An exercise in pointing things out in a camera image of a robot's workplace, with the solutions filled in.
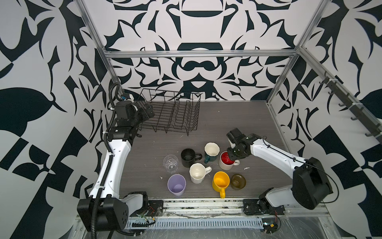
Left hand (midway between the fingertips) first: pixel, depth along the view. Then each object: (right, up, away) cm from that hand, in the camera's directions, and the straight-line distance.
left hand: (142, 106), depth 76 cm
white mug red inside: (+43, -30, +5) cm, 53 cm away
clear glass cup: (+12, -32, +13) cm, 37 cm away
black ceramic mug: (+23, -29, +13) cm, 39 cm away
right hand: (+48, -26, +11) cm, 56 cm away
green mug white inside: (+36, -25, +12) cm, 46 cm away
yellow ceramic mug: (+41, -40, +6) cm, 57 cm away
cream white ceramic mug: (+28, -36, +8) cm, 46 cm away
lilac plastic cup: (+17, -42, +6) cm, 45 cm away
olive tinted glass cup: (+50, -40, +6) cm, 64 cm away
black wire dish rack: (+12, -1, +34) cm, 36 cm away
